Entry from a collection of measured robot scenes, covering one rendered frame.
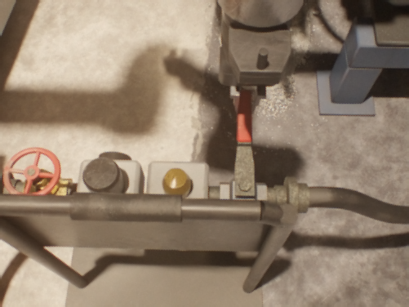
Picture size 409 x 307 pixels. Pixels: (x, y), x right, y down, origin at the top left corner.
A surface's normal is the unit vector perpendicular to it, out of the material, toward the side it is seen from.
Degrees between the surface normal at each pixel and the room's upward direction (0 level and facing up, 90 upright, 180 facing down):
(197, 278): 0
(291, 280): 0
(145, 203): 0
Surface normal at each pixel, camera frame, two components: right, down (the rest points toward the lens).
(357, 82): -0.03, 0.91
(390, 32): 0.00, -0.41
